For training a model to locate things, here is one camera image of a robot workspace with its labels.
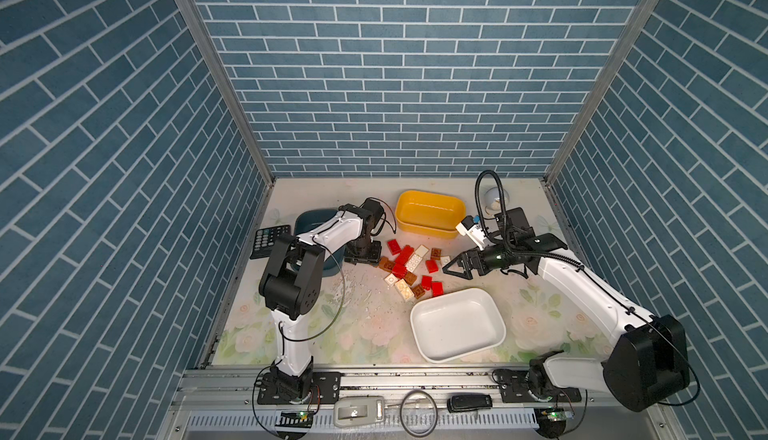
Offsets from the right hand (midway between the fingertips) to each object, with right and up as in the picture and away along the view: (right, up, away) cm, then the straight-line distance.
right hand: (456, 267), depth 78 cm
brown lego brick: (-3, 0, +21) cm, 21 cm away
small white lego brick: (-18, -7, +16) cm, 25 cm away
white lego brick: (-9, -1, +19) cm, 21 cm away
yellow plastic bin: (-4, +13, +32) cm, 35 cm away
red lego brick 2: (-7, -8, +14) cm, 17 cm away
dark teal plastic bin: (-47, +11, +24) cm, 54 cm away
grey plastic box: (-26, -31, -10) cm, 42 cm away
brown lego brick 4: (-9, -10, +11) cm, 18 cm away
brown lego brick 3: (-12, -6, +14) cm, 19 cm away
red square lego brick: (-4, -4, +18) cm, 19 cm away
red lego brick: (-17, +2, +22) cm, 27 cm away
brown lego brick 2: (-19, -3, +16) cm, 25 cm away
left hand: (-23, -2, +16) cm, 28 cm away
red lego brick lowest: (-3, -9, +13) cm, 16 cm away
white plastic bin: (+2, -18, +7) cm, 20 cm away
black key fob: (+2, -35, -1) cm, 35 cm away
